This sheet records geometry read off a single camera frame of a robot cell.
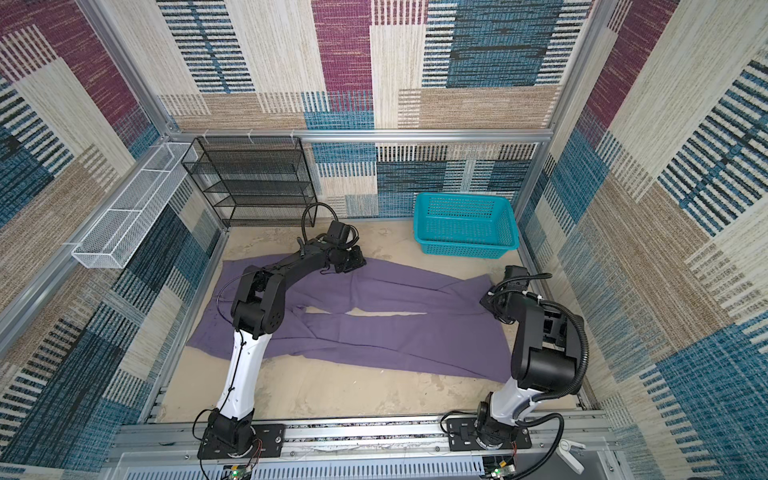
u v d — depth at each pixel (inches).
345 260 36.6
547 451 27.7
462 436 28.8
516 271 30.8
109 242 27.7
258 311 24.4
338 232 34.3
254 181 43.7
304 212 37.1
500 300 28.1
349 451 28.7
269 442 28.8
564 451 27.6
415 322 37.9
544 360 18.4
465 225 46.9
